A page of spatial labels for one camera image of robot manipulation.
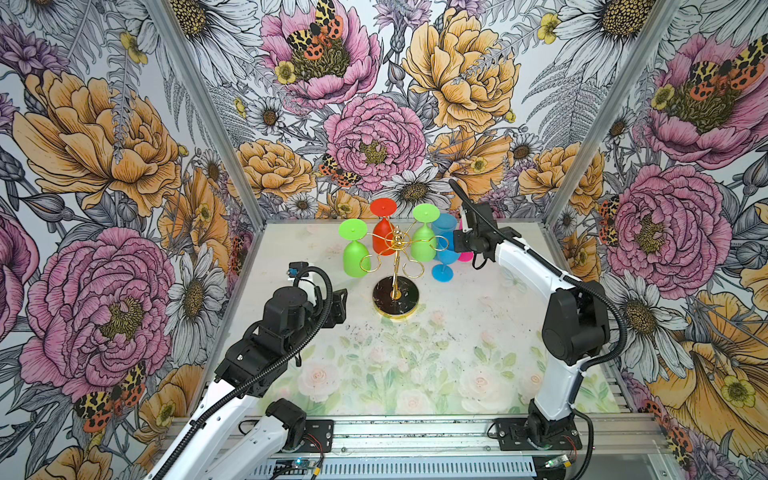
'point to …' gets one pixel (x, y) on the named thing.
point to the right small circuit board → (561, 460)
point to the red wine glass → (383, 233)
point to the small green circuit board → (296, 466)
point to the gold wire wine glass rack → (396, 297)
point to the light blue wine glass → (444, 226)
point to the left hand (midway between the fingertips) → (329, 303)
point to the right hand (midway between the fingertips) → (462, 244)
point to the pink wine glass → (466, 257)
